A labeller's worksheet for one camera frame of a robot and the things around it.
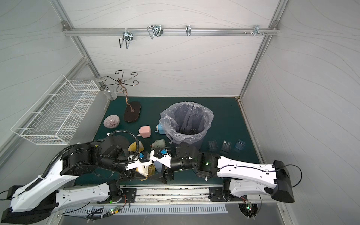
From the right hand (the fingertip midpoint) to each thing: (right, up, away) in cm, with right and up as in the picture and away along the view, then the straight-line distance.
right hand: (149, 167), depth 58 cm
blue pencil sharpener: (-2, +11, +36) cm, 38 cm away
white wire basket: (-50, +20, +11) cm, 55 cm away
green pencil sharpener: (0, +3, +27) cm, 28 cm away
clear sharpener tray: (+34, 0, +35) cm, 49 cm away
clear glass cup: (-36, +43, +29) cm, 63 cm away
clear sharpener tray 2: (+43, 0, +35) cm, 56 cm away
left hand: (-2, -2, -1) cm, 3 cm away
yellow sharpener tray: (+1, -1, +1) cm, 2 cm away
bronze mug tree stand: (-27, +21, +50) cm, 61 cm away
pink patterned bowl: (-40, +16, +46) cm, 63 cm away
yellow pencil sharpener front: (-1, +1, -4) cm, 4 cm away
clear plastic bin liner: (+16, +16, +29) cm, 37 cm away
